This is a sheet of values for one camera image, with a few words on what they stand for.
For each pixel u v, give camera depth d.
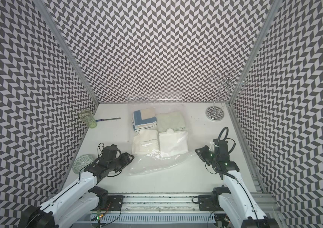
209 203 0.72
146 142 0.91
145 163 0.85
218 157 0.63
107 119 0.93
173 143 0.92
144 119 1.04
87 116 0.99
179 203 0.75
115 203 0.72
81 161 0.85
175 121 1.05
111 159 0.67
